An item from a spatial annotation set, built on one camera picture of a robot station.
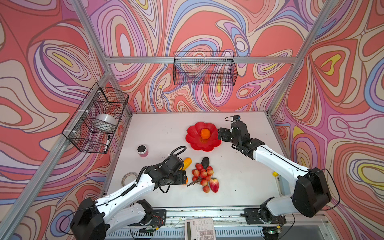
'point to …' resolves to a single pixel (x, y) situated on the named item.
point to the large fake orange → (205, 133)
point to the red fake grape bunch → (202, 176)
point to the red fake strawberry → (214, 184)
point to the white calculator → (199, 229)
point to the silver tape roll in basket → (104, 122)
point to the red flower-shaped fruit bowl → (194, 137)
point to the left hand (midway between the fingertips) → (183, 177)
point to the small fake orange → (187, 180)
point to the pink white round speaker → (142, 150)
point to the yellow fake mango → (187, 163)
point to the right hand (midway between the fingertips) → (225, 134)
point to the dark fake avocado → (205, 162)
